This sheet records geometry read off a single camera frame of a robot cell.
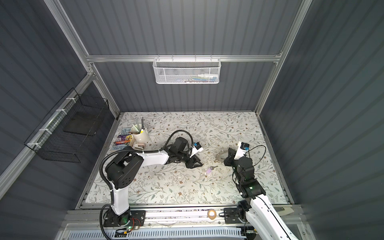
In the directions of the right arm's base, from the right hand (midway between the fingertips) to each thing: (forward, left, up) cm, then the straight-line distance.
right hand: (231, 150), depth 79 cm
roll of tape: (-29, +11, -17) cm, 35 cm away
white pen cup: (+17, +56, -6) cm, 59 cm away
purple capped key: (-4, +12, -17) cm, 21 cm away
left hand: (0, +16, -14) cm, 21 cm away
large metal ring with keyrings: (+1, +6, -5) cm, 8 cm away
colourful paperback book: (+17, +69, -14) cm, 73 cm away
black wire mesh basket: (+3, +82, +13) cm, 84 cm away
